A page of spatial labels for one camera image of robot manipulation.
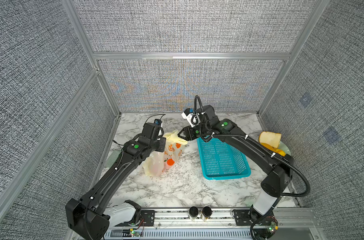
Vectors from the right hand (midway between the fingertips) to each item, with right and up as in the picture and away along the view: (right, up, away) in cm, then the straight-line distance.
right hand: (180, 130), depth 74 cm
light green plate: (+65, -11, +22) cm, 69 cm away
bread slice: (+58, -6, +21) cm, 62 cm away
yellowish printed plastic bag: (-11, -17, +4) cm, 21 cm away
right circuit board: (+42, -45, -5) cm, 62 cm away
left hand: (-9, -4, +3) cm, 10 cm away
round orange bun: (+59, -13, +18) cm, 63 cm away
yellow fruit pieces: (+61, -14, +17) cm, 65 cm away
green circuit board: (-21, -48, -5) cm, 52 cm away
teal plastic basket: (+26, -20, +21) cm, 39 cm away
